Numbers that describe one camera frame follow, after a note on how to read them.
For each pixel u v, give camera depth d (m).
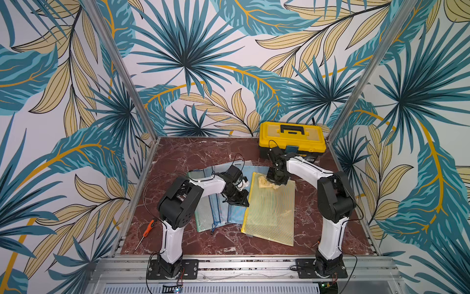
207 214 0.87
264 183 0.93
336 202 0.52
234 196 0.81
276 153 0.79
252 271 0.75
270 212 0.89
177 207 0.51
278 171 0.80
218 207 0.90
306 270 0.73
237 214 0.90
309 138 0.98
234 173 0.80
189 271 0.73
